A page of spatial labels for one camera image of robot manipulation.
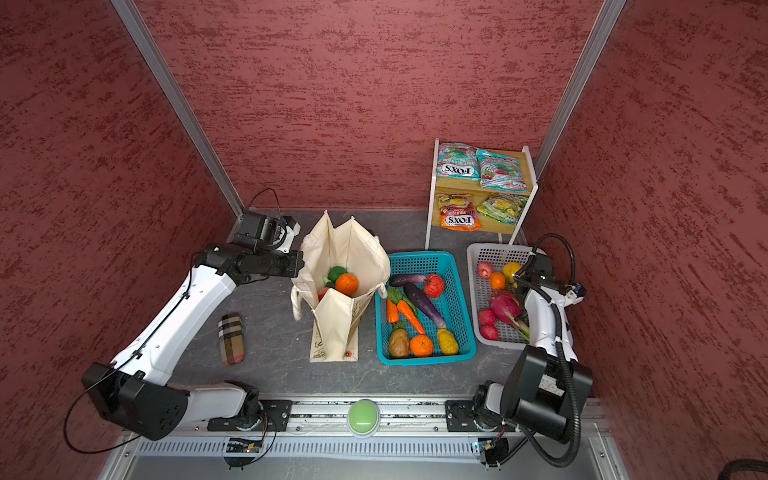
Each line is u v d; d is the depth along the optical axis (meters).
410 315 0.90
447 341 0.83
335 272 0.95
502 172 0.81
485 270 0.97
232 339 0.83
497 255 1.00
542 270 0.66
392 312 0.90
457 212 0.95
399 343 0.82
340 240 0.85
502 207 0.97
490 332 0.83
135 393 0.37
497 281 0.94
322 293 0.66
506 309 0.87
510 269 0.97
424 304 0.91
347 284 0.89
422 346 0.81
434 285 0.92
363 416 0.73
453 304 0.90
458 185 0.83
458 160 0.85
